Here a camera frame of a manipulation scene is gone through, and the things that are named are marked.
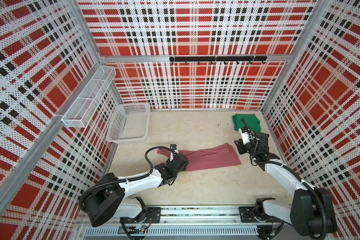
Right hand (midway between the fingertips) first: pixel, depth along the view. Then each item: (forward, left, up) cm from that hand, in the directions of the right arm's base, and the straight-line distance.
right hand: (239, 141), depth 87 cm
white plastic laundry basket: (+26, +77, -13) cm, 82 cm away
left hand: (-9, +35, -7) cm, 37 cm away
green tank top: (+26, -17, -10) cm, 32 cm away
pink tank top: (-3, +11, -13) cm, 17 cm away
